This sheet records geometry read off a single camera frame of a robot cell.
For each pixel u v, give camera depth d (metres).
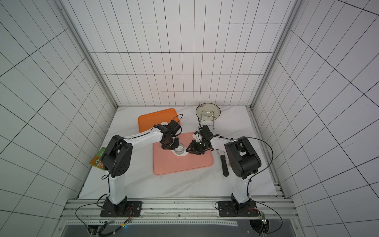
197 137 0.90
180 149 0.93
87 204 0.64
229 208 0.73
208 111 0.98
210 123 1.08
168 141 0.76
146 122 1.11
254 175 0.52
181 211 0.73
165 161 0.89
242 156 0.52
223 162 0.88
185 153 0.92
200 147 0.84
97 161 0.90
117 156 0.50
